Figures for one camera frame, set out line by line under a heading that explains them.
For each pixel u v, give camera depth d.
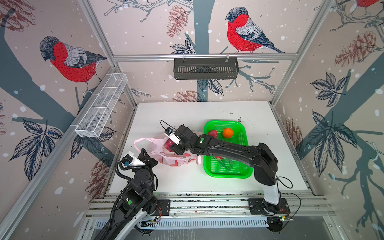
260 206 0.73
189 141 0.61
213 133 0.95
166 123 0.58
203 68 1.06
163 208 0.73
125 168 0.56
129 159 0.58
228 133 0.95
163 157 0.74
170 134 0.69
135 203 0.53
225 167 0.86
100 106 0.78
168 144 0.78
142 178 0.53
